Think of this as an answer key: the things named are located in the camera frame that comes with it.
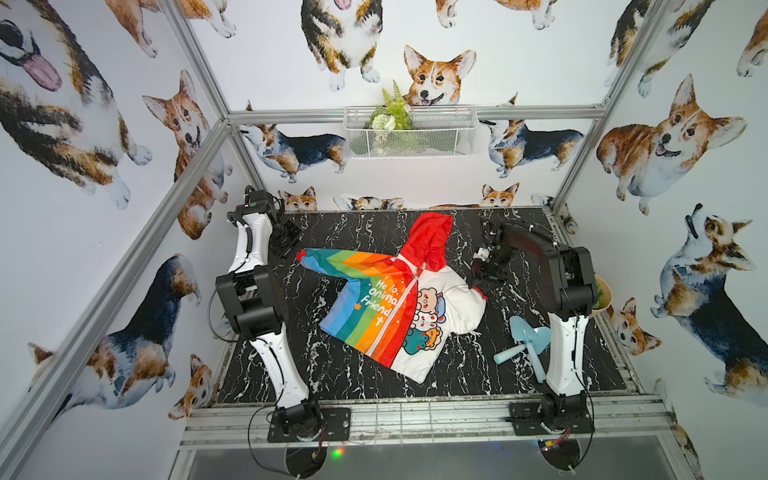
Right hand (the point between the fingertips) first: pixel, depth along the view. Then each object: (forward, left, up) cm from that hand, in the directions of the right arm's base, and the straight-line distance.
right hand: (474, 284), depth 95 cm
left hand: (+10, +52, +13) cm, 54 cm away
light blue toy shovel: (-17, -15, -2) cm, 23 cm away
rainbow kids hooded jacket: (-8, +23, -3) cm, 24 cm away
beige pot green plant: (-7, -35, +6) cm, 36 cm away
